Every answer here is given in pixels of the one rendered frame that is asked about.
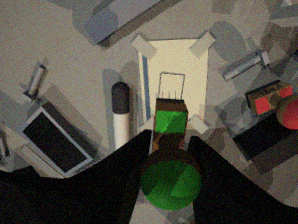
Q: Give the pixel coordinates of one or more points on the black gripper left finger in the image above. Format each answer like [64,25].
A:
[103,194]

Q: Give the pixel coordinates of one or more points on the wooden hand stamp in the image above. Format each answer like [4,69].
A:
[278,95]

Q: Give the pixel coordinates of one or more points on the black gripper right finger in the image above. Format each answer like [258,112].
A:
[228,197]

